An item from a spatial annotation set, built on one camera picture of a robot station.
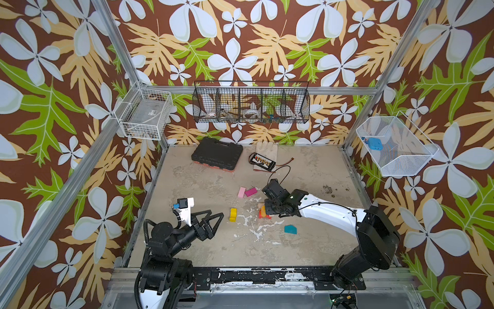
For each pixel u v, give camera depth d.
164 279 0.49
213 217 0.60
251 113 0.99
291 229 0.88
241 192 0.99
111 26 0.72
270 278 0.75
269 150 1.18
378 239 0.44
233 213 0.91
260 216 0.89
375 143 0.86
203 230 0.57
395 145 0.83
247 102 0.97
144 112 0.86
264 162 1.08
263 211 0.79
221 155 1.09
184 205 0.60
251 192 0.98
